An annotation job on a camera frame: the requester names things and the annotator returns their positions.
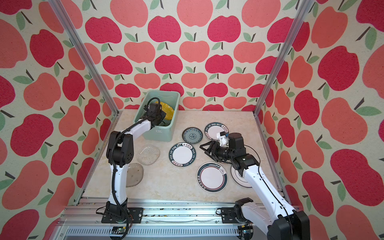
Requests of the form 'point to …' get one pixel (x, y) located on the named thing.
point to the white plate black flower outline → (241, 180)
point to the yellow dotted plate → (168, 110)
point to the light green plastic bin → (167, 132)
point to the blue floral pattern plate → (192, 135)
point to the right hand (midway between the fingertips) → (205, 148)
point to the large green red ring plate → (212, 177)
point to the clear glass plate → (148, 155)
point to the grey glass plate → (135, 173)
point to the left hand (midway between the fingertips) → (167, 113)
